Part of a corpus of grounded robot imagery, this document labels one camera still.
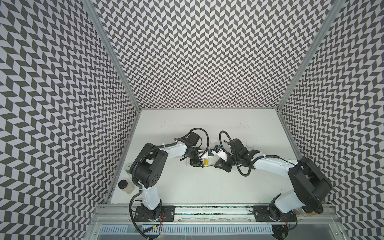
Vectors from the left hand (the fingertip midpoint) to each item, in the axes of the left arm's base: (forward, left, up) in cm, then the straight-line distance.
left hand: (200, 160), depth 92 cm
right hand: (-6, -9, +4) cm, 12 cm away
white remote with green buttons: (-1, -6, +1) cm, 6 cm away
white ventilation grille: (-35, +6, +1) cm, 35 cm away
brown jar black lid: (-19, +36, +11) cm, 42 cm away
